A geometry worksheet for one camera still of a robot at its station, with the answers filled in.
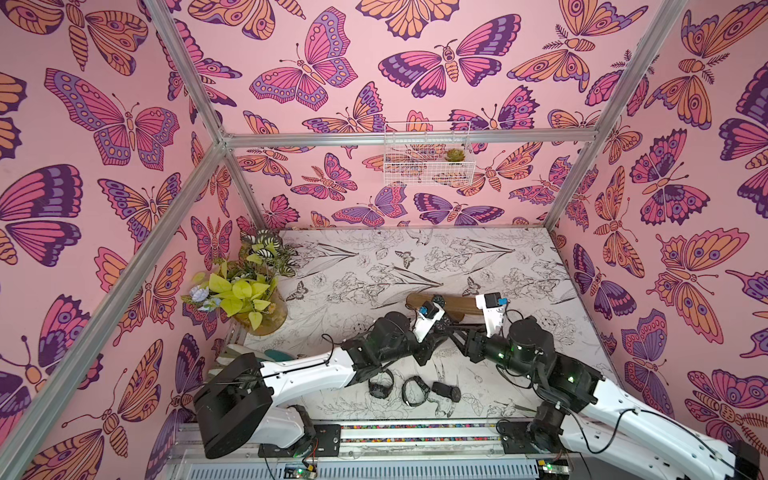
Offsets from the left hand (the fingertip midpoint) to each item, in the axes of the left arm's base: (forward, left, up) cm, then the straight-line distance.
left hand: (447, 333), depth 75 cm
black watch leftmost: (-9, +17, -12) cm, 23 cm away
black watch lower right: (-10, -2, -13) cm, 17 cm away
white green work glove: (+2, +62, -17) cm, 64 cm away
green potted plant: (+9, +50, +8) cm, 52 cm away
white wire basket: (+53, +2, +18) cm, 56 cm away
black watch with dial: (+14, 0, -8) cm, 16 cm away
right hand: (-1, 0, +6) cm, 6 cm away
